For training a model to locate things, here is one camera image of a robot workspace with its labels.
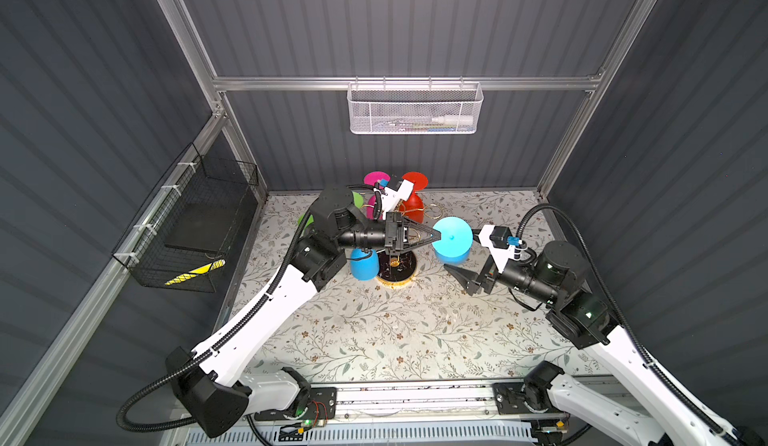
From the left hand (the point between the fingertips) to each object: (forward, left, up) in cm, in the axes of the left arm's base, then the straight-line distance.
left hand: (442, 239), depth 53 cm
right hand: (+3, -6, -8) cm, 11 cm away
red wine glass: (+21, +2, -14) cm, 25 cm away
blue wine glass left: (+11, +15, -27) cm, 33 cm away
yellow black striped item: (+5, +52, -15) cm, 54 cm away
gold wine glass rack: (+19, +6, -42) cm, 46 cm away
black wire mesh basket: (+18, +58, -14) cm, 62 cm away
